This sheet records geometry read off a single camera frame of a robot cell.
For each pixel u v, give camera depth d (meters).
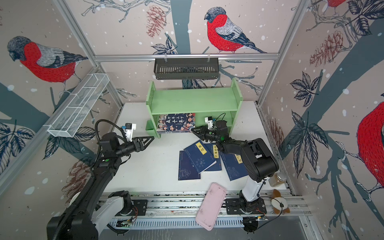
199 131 0.82
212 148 0.95
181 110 0.80
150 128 1.03
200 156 0.90
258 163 0.48
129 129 0.70
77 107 0.77
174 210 0.73
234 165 0.88
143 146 0.69
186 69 1.07
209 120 0.86
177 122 0.90
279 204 0.72
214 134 0.79
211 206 0.73
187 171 0.85
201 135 0.80
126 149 0.67
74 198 0.68
